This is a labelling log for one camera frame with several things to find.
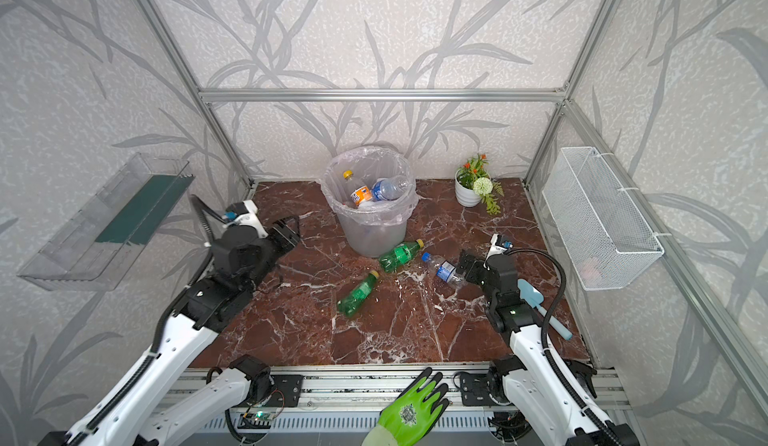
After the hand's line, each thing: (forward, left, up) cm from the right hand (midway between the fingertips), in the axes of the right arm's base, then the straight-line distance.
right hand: (477, 246), depth 83 cm
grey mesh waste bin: (+6, +30, -3) cm, 31 cm away
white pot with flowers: (+25, -3, -1) cm, 25 cm away
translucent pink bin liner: (+26, +32, +8) cm, 42 cm away
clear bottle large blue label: (+18, +24, +5) cm, 30 cm away
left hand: (-1, +44, +17) cm, 47 cm away
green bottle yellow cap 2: (-14, +37, -9) cm, 40 cm away
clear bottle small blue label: (-2, +8, -11) cm, 14 cm away
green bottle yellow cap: (+5, +22, -13) cm, 26 cm away
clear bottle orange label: (+15, +33, +5) cm, 37 cm away
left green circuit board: (-39, +56, -17) cm, 70 cm away
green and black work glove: (-39, +19, -13) cm, 45 cm away
